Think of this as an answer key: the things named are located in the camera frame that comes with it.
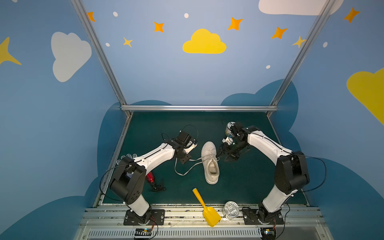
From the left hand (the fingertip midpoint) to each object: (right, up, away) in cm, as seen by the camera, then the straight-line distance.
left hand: (184, 154), depth 90 cm
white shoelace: (+7, -8, +3) cm, 11 cm away
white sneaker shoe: (+15, -2, -4) cm, 16 cm away
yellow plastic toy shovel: (+15, -29, -14) cm, 36 cm away
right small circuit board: (+43, -36, -17) cm, 59 cm away
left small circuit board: (-19, -36, -17) cm, 44 cm away
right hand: (+22, 0, -6) cm, 23 cm away
